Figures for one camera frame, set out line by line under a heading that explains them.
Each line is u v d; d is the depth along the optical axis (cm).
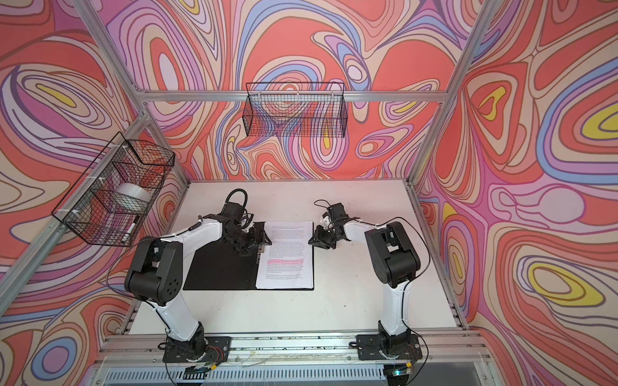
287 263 91
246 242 82
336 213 82
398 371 71
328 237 85
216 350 73
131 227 73
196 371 71
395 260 53
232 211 79
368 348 73
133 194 73
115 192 68
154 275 48
